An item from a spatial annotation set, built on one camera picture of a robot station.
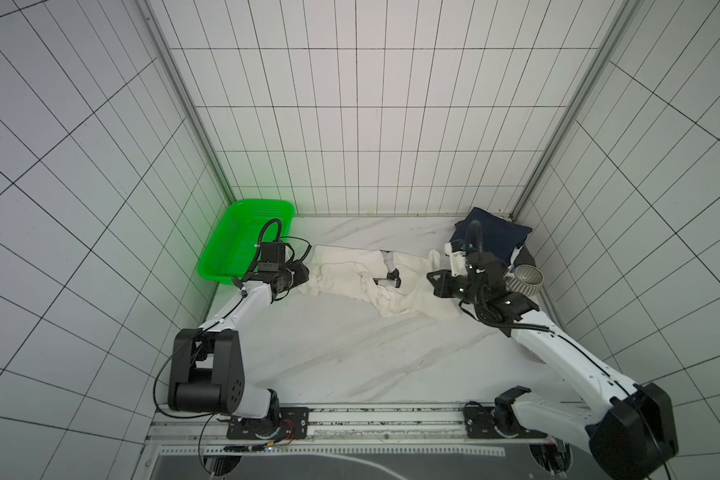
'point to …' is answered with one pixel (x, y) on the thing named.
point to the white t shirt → (351, 271)
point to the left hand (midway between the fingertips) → (304, 277)
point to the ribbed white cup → (528, 280)
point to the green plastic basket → (233, 248)
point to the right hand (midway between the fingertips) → (425, 274)
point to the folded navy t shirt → (498, 235)
